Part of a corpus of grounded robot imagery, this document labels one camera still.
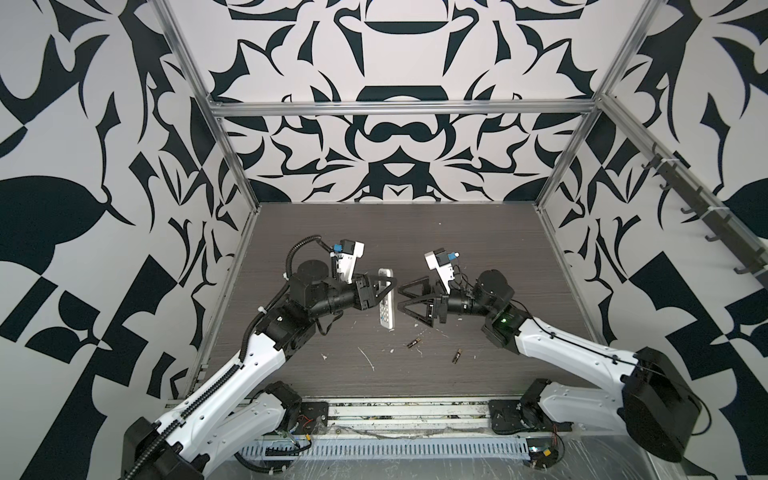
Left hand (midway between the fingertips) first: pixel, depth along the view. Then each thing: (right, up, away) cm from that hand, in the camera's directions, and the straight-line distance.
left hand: (394, 276), depth 66 cm
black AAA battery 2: (+18, -24, +17) cm, 35 cm away
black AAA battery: (+5, -22, +20) cm, 30 cm away
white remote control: (-2, -6, -1) cm, 6 cm away
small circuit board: (+35, -42, +5) cm, 55 cm away
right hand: (+2, -5, -2) cm, 6 cm away
